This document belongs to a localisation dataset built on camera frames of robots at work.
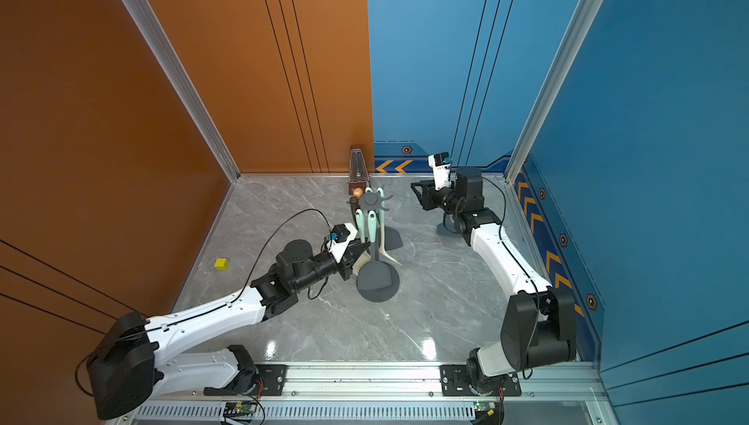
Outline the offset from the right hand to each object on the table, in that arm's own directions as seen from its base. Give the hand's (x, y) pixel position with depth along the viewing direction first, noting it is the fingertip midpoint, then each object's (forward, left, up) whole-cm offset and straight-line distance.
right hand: (418, 183), depth 82 cm
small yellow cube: (-13, +62, -23) cm, 67 cm away
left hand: (-17, +14, -2) cm, 22 cm away
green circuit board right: (-49, -16, -30) cm, 60 cm away
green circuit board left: (-50, +47, -29) cm, 75 cm away
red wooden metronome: (+20, +20, -16) cm, 32 cm away
